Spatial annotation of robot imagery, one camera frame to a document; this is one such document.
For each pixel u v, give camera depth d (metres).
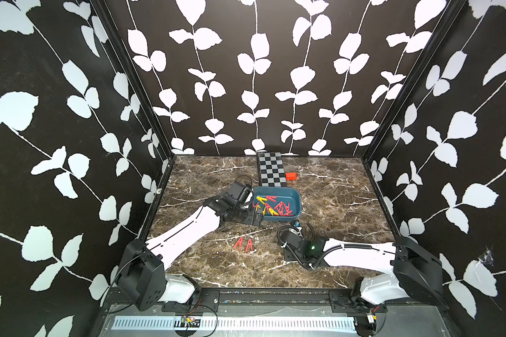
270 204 0.98
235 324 0.70
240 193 0.63
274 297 0.77
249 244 0.87
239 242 0.88
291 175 1.11
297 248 0.63
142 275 0.40
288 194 1.01
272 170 1.11
